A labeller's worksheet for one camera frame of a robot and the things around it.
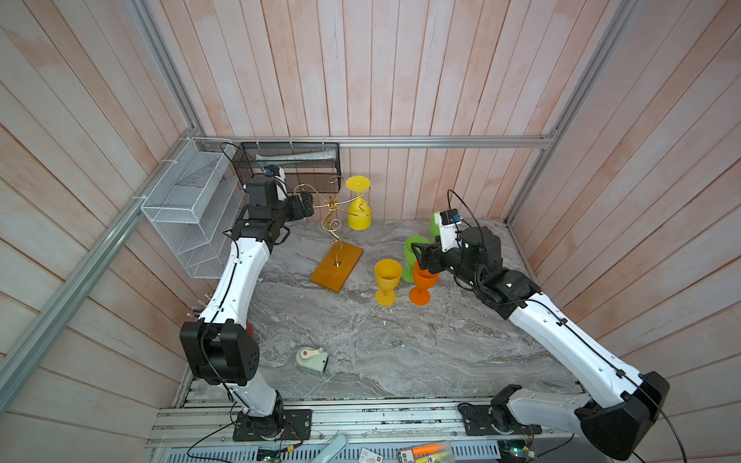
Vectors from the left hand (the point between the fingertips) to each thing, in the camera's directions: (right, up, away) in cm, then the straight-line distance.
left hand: (300, 202), depth 81 cm
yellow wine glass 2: (+17, -2, +8) cm, 19 cm away
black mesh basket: (-1, +13, +9) cm, 16 cm away
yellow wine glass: (+27, -21, +12) cm, 36 cm away
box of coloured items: (+37, -64, -12) cm, 75 cm away
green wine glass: (+32, -20, +2) cm, 37 cm away
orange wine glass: (+37, -23, +4) cm, 44 cm away
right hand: (+34, -11, -8) cm, 37 cm away
